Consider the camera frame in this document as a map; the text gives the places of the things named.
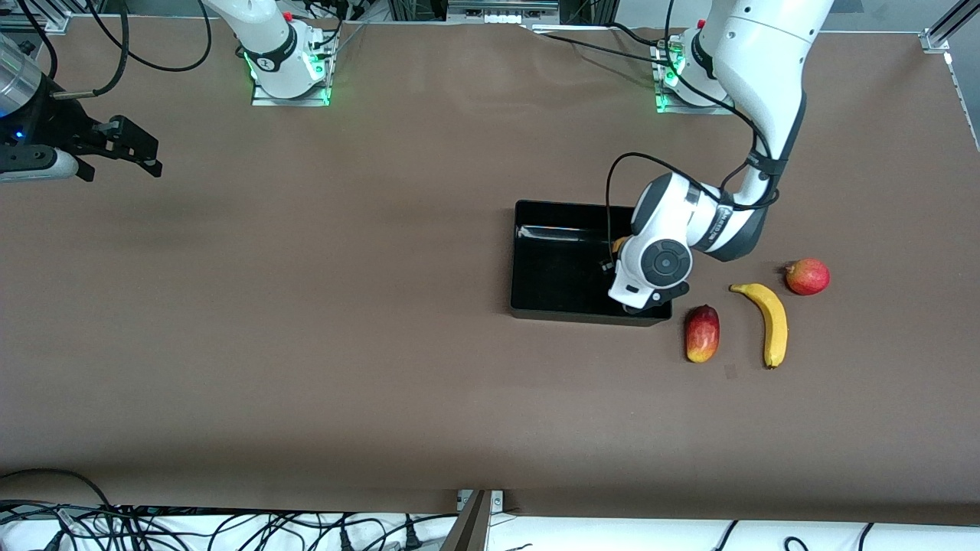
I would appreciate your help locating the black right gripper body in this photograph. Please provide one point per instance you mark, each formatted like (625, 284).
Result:
(55, 122)

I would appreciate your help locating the red yellow apple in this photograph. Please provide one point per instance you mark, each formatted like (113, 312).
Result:
(620, 245)

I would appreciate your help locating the black rectangular box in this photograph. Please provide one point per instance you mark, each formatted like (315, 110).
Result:
(559, 283)

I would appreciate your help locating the yellow banana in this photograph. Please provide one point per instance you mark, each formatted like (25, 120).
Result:
(775, 325)

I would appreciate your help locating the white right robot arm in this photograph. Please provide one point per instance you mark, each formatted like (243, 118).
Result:
(260, 30)

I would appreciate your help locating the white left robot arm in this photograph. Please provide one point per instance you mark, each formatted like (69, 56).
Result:
(766, 61)

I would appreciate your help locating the red yellow mango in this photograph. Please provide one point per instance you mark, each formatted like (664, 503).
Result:
(702, 333)

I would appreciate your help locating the red pomegranate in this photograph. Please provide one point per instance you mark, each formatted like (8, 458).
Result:
(808, 277)

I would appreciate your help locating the white power strip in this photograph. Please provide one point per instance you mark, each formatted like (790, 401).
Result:
(501, 17)

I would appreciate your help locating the diagonal aluminium profile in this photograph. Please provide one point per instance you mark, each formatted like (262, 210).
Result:
(957, 15)

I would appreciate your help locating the aluminium frame corner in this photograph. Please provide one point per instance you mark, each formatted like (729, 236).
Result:
(46, 21)

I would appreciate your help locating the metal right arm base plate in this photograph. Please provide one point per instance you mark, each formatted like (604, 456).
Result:
(306, 99)

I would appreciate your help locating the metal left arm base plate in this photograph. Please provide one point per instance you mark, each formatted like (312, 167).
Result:
(674, 109)

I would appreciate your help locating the small metal edge bracket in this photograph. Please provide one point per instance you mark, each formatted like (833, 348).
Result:
(498, 501)

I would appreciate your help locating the grey metal post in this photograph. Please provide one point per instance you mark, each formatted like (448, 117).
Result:
(471, 532)

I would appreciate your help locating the metal corner bracket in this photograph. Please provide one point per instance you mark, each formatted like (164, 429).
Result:
(935, 40)

